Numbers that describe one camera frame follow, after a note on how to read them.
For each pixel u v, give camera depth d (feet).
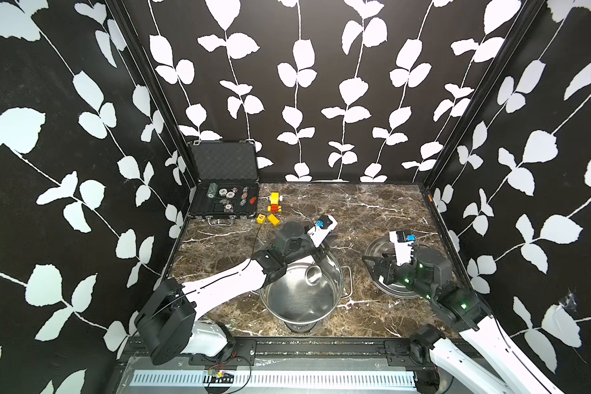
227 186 3.79
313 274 2.75
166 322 1.34
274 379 2.30
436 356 2.01
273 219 3.52
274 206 3.58
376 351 2.45
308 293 3.01
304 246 2.13
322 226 2.07
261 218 3.42
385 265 2.02
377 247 3.22
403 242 2.00
